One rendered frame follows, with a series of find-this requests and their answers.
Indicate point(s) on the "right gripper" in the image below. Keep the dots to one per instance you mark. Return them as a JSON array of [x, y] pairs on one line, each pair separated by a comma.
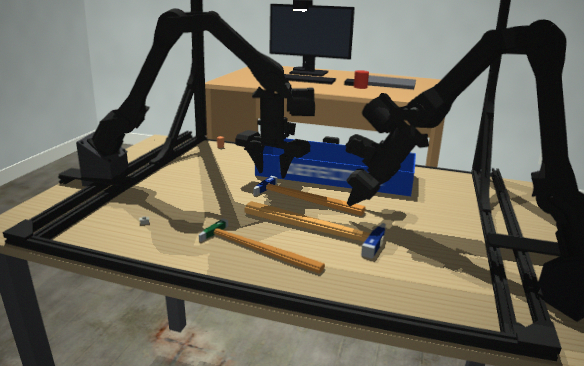
[[271, 134]]

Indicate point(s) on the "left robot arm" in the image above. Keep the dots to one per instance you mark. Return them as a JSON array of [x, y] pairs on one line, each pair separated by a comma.
[[555, 184]]

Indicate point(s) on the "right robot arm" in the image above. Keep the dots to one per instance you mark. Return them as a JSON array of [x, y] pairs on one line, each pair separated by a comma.
[[268, 72]]

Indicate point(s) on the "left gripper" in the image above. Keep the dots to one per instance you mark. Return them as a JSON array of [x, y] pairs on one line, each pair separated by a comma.
[[382, 164]]

